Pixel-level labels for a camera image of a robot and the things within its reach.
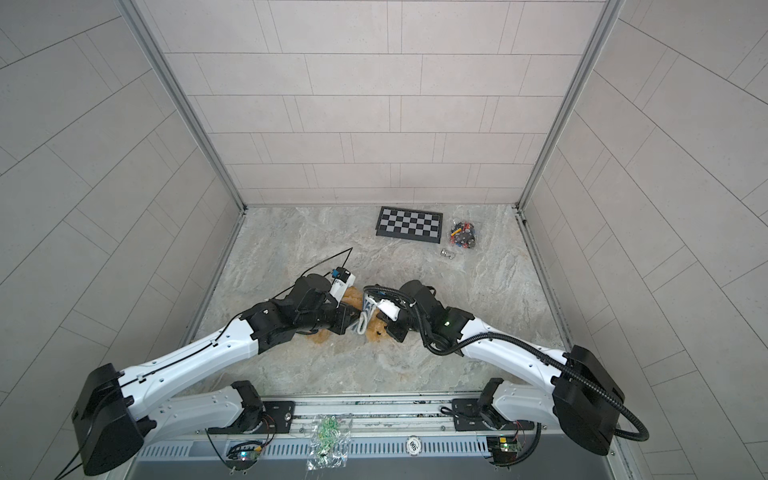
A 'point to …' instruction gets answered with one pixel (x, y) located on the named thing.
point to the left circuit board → (242, 456)
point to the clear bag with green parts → (330, 442)
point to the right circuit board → (504, 449)
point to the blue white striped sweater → (369, 305)
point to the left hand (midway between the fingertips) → (369, 315)
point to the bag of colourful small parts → (463, 234)
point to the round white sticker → (413, 445)
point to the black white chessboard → (408, 224)
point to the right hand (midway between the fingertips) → (378, 318)
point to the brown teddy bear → (375, 329)
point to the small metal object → (446, 253)
